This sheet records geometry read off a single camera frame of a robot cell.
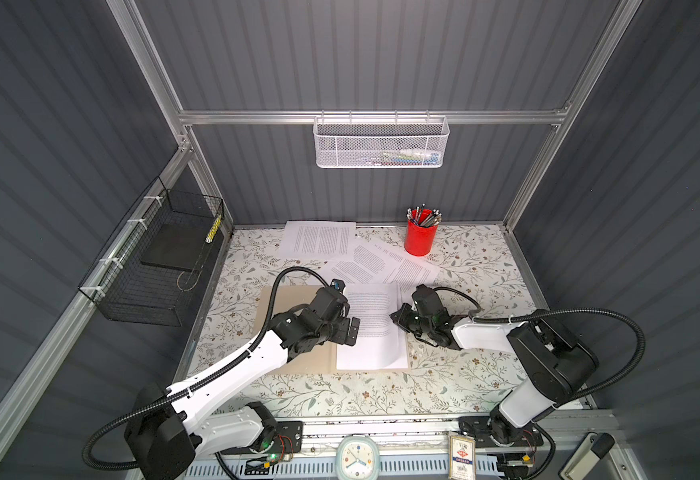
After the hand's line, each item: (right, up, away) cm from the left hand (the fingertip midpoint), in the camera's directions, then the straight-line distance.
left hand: (343, 321), depth 79 cm
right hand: (+14, -2, +13) cm, 19 cm away
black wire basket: (-47, +14, -7) cm, 50 cm away
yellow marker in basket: (-36, +23, +1) cm, 43 cm away
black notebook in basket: (-43, +20, -2) cm, 48 cm away
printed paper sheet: (-12, +23, +37) cm, 46 cm away
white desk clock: (+4, -29, -11) cm, 31 cm away
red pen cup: (+27, +27, +29) cm, 48 cm away
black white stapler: (+56, -28, -11) cm, 64 cm away
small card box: (+28, -30, -10) cm, 42 cm away
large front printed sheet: (+11, -9, +11) cm, 18 cm away
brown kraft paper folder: (-7, -12, +6) cm, 15 cm away
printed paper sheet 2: (+22, +11, +27) cm, 36 cm away
